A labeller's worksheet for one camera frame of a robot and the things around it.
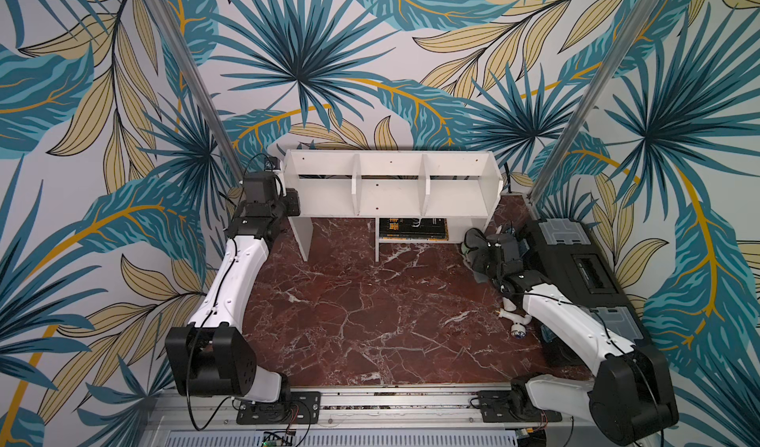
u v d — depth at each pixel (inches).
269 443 27.8
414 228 36.4
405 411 28.9
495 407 28.9
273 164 26.6
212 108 36.3
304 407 28.8
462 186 34.5
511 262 25.4
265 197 22.9
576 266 31.6
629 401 15.9
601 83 33.8
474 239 34.4
